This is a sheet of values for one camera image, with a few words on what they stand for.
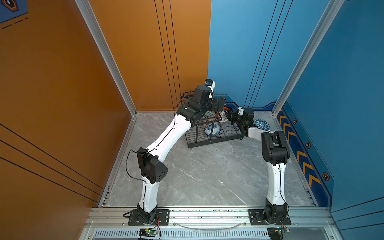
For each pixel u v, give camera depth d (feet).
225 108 3.61
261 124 3.57
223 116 3.27
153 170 1.57
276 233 2.32
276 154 1.99
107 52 2.79
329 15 2.36
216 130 3.46
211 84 2.16
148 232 2.31
